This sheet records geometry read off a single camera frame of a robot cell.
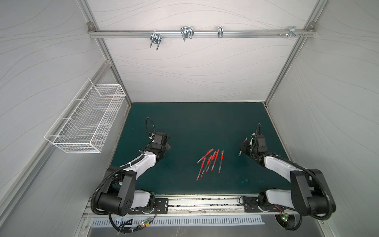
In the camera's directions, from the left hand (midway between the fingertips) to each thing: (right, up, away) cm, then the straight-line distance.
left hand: (163, 143), depth 91 cm
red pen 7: (+37, -7, -1) cm, 38 cm away
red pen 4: (+28, -11, -3) cm, 30 cm away
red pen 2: (+30, -5, +2) cm, 31 cm away
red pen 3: (+26, -10, -3) cm, 28 cm away
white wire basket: (-32, +14, -23) cm, 42 cm away
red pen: (+48, -6, -2) cm, 49 cm away
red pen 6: (+33, -9, -2) cm, 34 cm away
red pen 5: (+31, -9, -1) cm, 32 cm away
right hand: (+51, -1, +1) cm, 51 cm away
